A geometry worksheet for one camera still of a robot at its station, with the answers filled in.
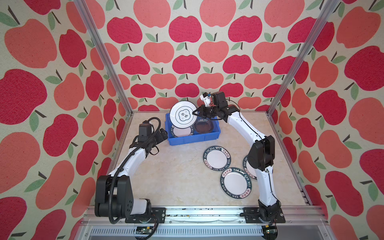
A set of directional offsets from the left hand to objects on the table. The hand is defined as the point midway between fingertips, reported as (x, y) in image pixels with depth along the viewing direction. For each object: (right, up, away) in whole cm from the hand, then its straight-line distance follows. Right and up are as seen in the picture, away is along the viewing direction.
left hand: (164, 135), depth 89 cm
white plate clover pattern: (+10, +12, 0) cm, 16 cm away
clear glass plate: (+26, +6, +19) cm, 32 cm away
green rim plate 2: (+33, -16, +7) cm, 37 cm away
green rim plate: (+8, +1, +17) cm, 19 cm away
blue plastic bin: (+20, -3, +13) cm, 24 cm away
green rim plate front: (+42, -28, -3) cm, 51 cm away
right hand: (+19, +14, -1) cm, 23 cm away
